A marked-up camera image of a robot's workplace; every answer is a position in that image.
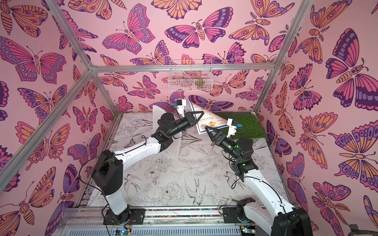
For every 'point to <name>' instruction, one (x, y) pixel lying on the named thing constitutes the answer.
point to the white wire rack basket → (190, 75)
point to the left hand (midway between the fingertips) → (206, 113)
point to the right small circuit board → (248, 230)
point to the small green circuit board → (122, 231)
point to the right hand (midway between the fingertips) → (208, 129)
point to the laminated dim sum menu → (207, 119)
